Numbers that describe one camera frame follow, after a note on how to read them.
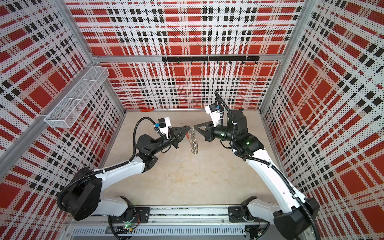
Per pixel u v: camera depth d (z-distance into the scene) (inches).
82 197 16.7
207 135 22.5
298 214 14.4
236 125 19.1
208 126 22.7
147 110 49.8
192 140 26.6
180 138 26.0
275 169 16.9
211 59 35.4
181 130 25.5
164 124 23.3
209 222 28.6
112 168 19.6
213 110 22.3
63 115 26.9
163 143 25.1
